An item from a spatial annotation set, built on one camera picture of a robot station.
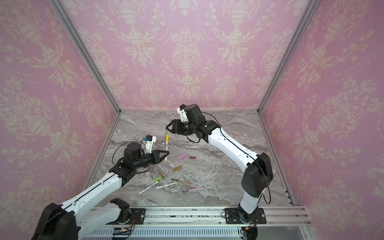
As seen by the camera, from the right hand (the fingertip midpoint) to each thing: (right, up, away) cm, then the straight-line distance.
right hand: (169, 128), depth 75 cm
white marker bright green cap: (-9, -31, +10) cm, 34 cm away
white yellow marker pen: (-2, -7, +4) cm, 9 cm away
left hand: (-1, -14, +2) cm, 14 cm away
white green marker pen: (-3, -32, +8) cm, 34 cm away
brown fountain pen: (+5, -31, +10) cm, 33 cm away
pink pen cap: (+4, -19, +20) cm, 27 cm away
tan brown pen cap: (+2, -25, +14) cm, 29 cm away
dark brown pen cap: (+11, -19, +20) cm, 30 cm away
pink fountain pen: (+12, -34, +8) cm, 37 cm away
